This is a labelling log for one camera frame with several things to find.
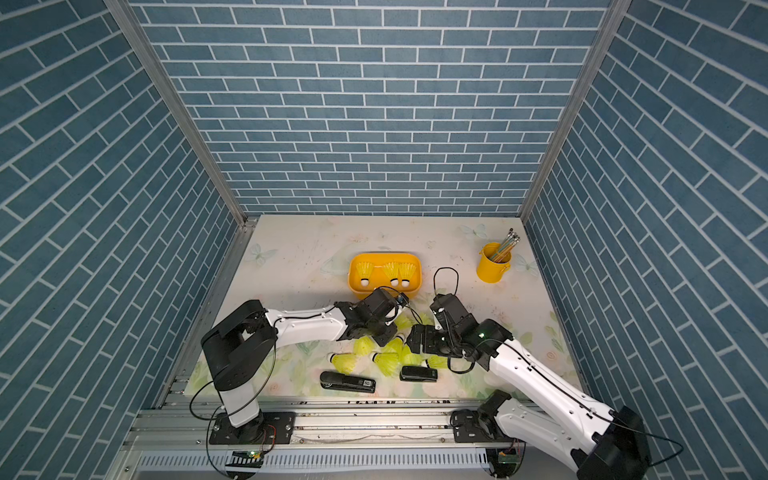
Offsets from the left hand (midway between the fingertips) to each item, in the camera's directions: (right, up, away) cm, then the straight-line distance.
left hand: (399, 331), depth 89 cm
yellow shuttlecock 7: (-3, -7, -6) cm, 10 cm away
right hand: (+6, 0, -12) cm, 13 cm away
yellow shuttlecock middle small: (-1, -3, -4) cm, 6 cm away
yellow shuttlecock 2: (-2, +17, +12) cm, 21 cm away
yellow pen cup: (+31, +20, +7) cm, 38 cm away
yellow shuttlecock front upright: (+3, -6, -4) cm, 8 cm away
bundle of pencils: (+35, +27, +5) cm, 45 cm away
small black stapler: (+5, -10, -5) cm, 13 cm away
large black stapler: (-15, -9, -12) cm, 21 cm away
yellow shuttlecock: (-12, +18, +11) cm, 24 cm away
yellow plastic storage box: (-9, +17, +13) cm, 24 cm away
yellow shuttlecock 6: (-16, -7, -6) cm, 18 cm away
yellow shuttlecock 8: (+10, -6, -8) cm, 14 cm away
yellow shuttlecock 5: (-10, -4, -2) cm, 11 cm away
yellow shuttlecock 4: (+1, +3, -1) cm, 3 cm away
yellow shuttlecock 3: (+2, +18, +12) cm, 22 cm away
